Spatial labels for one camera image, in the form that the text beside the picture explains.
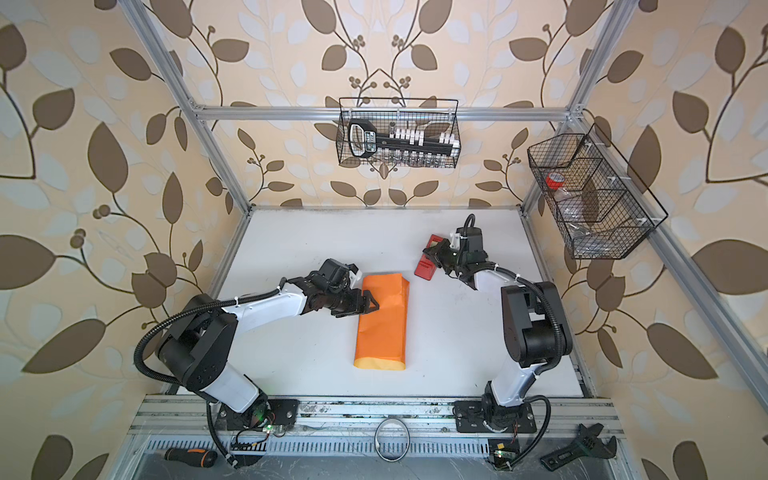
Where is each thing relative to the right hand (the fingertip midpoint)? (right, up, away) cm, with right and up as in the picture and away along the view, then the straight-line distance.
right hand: (423, 250), depth 93 cm
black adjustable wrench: (+37, -45, -23) cm, 62 cm away
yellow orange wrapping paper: (-13, -23, -10) cm, 28 cm away
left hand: (-15, -16, -6) cm, 23 cm away
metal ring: (-14, -45, -20) cm, 51 cm away
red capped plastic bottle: (+39, +21, -4) cm, 45 cm away
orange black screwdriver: (-56, -47, -24) cm, 77 cm away
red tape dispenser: (+1, -5, +4) cm, 6 cm away
